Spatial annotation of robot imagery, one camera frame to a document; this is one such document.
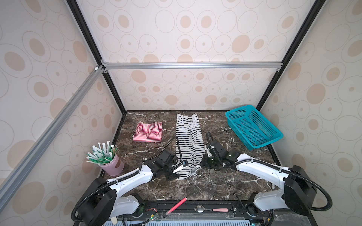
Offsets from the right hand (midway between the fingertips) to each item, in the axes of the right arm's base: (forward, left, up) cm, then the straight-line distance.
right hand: (199, 164), depth 82 cm
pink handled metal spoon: (-21, 0, -10) cm, 23 cm away
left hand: (-2, +11, -3) cm, 11 cm away
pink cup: (-2, +49, +1) cm, 49 cm away
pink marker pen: (-20, +13, -7) cm, 25 cm away
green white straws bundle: (+2, +54, +9) cm, 55 cm away
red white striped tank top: (+28, +33, -5) cm, 43 cm away
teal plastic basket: (+31, -46, -9) cm, 56 cm away
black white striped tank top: (+19, +4, -8) cm, 21 cm away
